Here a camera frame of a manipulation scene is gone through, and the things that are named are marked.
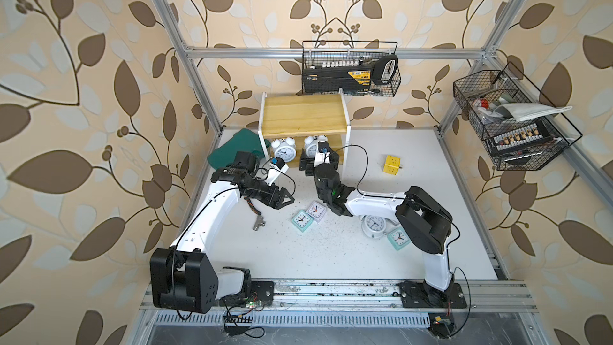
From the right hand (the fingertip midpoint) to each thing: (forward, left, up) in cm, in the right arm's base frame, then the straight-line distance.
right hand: (315, 150), depth 87 cm
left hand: (-16, +11, -3) cm, 20 cm away
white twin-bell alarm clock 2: (-2, +1, +5) cm, 5 cm away
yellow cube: (+3, -33, -16) cm, 37 cm away
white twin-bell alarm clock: (-1, +11, +3) cm, 11 cm away
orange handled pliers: (-18, +22, -19) cm, 34 cm away
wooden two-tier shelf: (+1, +6, +13) cm, 15 cm away
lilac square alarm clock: (-15, +1, -18) cm, 24 cm away
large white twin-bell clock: (-23, -20, -16) cm, 34 cm away
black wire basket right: (+13, -59, +13) cm, 62 cm away
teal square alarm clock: (-19, +6, -18) cm, 27 cm away
